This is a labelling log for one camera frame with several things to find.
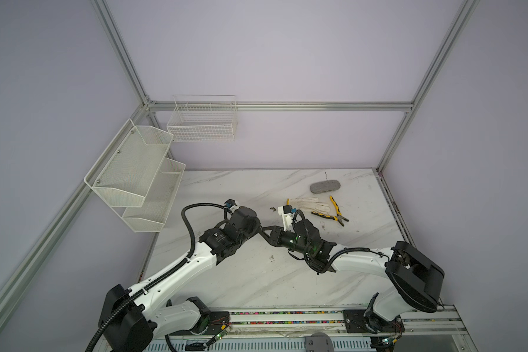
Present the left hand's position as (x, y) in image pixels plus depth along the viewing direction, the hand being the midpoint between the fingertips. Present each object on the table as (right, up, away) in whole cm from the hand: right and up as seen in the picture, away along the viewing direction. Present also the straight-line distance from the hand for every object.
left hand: (257, 222), depth 79 cm
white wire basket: (-27, +44, +17) cm, 54 cm away
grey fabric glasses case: (+32, +14, +32) cm, 47 cm away
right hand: (0, -3, -3) cm, 4 cm away
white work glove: (+24, +5, +26) cm, 36 cm away
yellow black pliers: (+37, -1, +23) cm, 44 cm away
